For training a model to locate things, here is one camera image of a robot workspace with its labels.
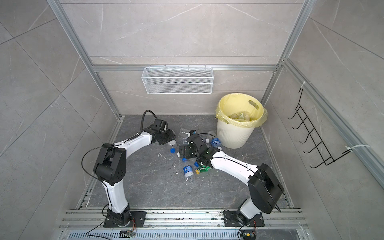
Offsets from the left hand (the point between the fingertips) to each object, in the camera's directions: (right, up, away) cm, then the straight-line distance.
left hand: (174, 134), depth 97 cm
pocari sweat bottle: (0, -10, -8) cm, 12 cm away
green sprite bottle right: (+18, -20, -10) cm, 29 cm away
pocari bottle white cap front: (+10, -22, -11) cm, 27 cm away
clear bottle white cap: (+6, -1, +10) cm, 12 cm away
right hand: (+8, -8, -12) cm, 17 cm away
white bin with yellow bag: (+44, +13, +6) cm, 46 cm away
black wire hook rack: (+69, -7, -35) cm, 78 cm away
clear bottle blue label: (+27, -5, +1) cm, 27 cm away
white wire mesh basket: (+2, +37, +3) cm, 37 cm away
